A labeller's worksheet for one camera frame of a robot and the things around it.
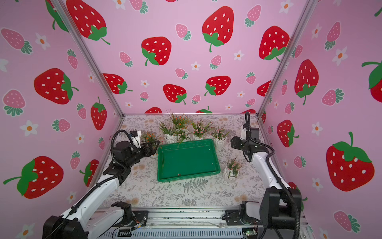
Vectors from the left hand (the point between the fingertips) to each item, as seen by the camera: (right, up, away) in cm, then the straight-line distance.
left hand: (156, 142), depth 80 cm
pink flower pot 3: (+41, -14, -3) cm, 44 cm away
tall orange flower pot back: (+12, +10, +19) cm, 25 cm away
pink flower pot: (+24, +9, +16) cm, 30 cm away
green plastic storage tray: (+13, -13, +14) cm, 23 cm away
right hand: (+44, +1, +7) cm, 44 cm away
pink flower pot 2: (+37, +2, +12) cm, 39 cm away
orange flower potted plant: (-8, +2, +13) cm, 16 cm away
